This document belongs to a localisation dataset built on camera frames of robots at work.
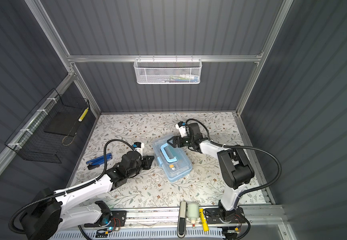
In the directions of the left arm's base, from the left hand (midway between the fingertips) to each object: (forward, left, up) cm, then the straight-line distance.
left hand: (154, 157), depth 82 cm
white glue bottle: (-28, -18, -5) cm, 34 cm away
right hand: (+11, -11, -2) cm, 16 cm away
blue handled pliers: (+4, +38, -11) cm, 39 cm away
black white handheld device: (-32, -13, -9) cm, 36 cm away
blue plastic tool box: (-3, -12, 0) cm, 12 cm away
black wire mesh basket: (+5, +52, +16) cm, 55 cm away
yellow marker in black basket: (+20, +38, +16) cm, 46 cm away
